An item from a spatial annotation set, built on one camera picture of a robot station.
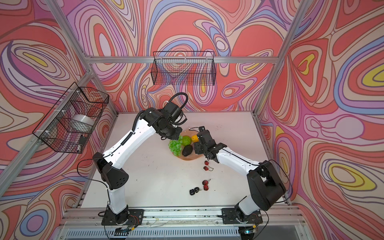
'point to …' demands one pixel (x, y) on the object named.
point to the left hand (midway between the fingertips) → (179, 135)
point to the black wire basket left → (72, 125)
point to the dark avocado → (187, 150)
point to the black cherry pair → (192, 191)
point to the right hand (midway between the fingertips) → (202, 146)
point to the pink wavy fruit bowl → (192, 156)
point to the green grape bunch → (175, 146)
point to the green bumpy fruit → (186, 140)
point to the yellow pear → (195, 138)
